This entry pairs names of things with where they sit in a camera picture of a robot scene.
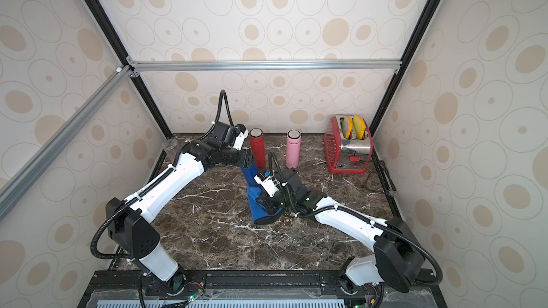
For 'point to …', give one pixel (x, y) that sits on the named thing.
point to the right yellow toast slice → (359, 125)
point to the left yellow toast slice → (347, 125)
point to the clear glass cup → (170, 145)
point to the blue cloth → (257, 209)
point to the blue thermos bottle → (250, 173)
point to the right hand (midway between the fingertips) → (256, 203)
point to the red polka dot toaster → (343, 155)
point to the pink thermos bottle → (293, 143)
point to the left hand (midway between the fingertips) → (254, 155)
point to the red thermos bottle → (257, 144)
